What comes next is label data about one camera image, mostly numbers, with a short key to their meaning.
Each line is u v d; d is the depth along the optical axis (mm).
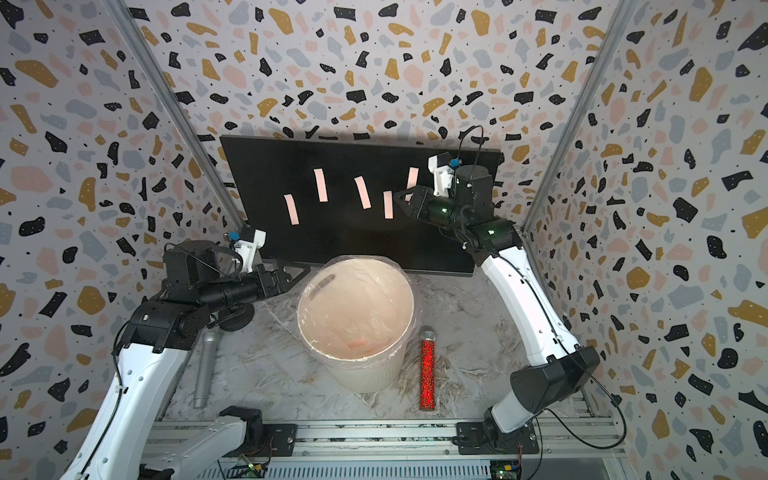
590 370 417
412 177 662
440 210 578
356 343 797
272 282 551
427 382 812
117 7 676
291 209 731
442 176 612
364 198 698
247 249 573
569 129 926
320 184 688
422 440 762
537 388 506
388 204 716
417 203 579
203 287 470
